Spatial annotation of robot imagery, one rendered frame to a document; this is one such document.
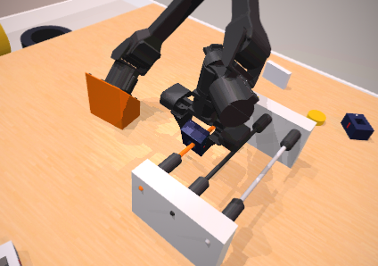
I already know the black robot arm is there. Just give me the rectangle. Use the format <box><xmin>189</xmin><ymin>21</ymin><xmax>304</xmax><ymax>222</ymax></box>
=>
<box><xmin>101</xmin><ymin>0</ymin><xmax>271</xmax><ymax>128</ymax></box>

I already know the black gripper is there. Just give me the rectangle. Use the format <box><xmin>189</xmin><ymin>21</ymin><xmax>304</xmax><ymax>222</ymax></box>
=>
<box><xmin>160</xmin><ymin>82</ymin><xmax>251</xmax><ymax>152</ymax></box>

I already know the yellow cylinder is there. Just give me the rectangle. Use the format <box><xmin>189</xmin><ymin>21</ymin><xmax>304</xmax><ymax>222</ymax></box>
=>
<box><xmin>306</xmin><ymin>110</ymin><xmax>326</xmax><ymax>126</ymax></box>

